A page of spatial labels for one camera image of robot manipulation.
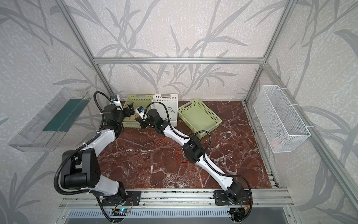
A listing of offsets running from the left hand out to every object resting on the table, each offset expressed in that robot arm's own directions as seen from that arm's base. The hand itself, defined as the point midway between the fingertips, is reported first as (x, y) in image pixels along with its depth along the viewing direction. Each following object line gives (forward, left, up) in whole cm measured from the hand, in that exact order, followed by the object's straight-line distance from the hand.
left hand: (126, 99), depth 87 cm
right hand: (-2, -4, -13) cm, 14 cm away
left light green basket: (+21, 0, -24) cm, 32 cm away
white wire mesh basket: (-29, -81, +12) cm, 87 cm away
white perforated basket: (+20, -24, -24) cm, 40 cm away
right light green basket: (+4, -47, -24) cm, 53 cm away
